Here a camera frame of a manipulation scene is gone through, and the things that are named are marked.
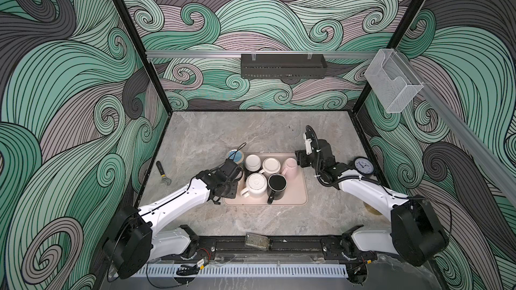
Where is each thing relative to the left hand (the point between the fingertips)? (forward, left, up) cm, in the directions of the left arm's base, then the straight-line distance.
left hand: (230, 187), depth 83 cm
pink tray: (+1, -29, -6) cm, 30 cm away
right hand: (+15, -32, +7) cm, 36 cm away
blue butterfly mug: (+12, -2, +5) cm, 14 cm away
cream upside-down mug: (+10, -18, +2) cm, 20 cm away
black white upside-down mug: (+10, -9, +3) cm, 14 cm away
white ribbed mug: (0, -11, +2) cm, 11 cm away
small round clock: (+14, -63, -3) cm, 65 cm away
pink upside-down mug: (+7, -27, +3) cm, 28 cm away
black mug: (+1, -20, +3) cm, 20 cm away
